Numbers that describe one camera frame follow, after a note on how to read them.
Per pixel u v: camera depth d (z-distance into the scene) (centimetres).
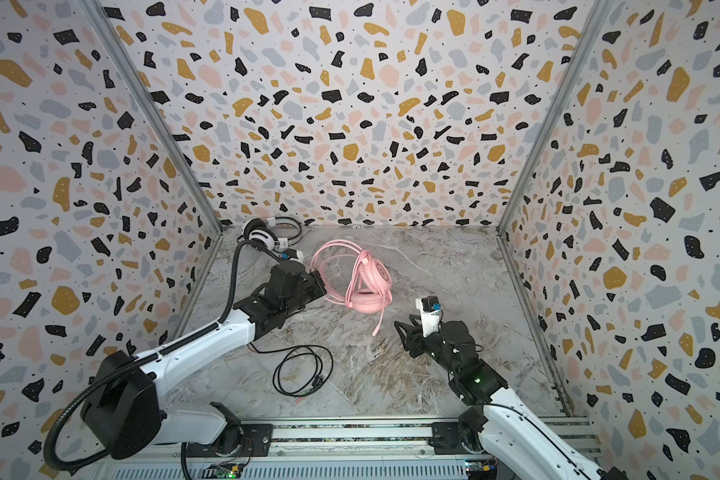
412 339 68
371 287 74
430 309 66
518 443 49
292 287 64
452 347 58
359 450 73
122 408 41
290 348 90
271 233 109
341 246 76
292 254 75
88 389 41
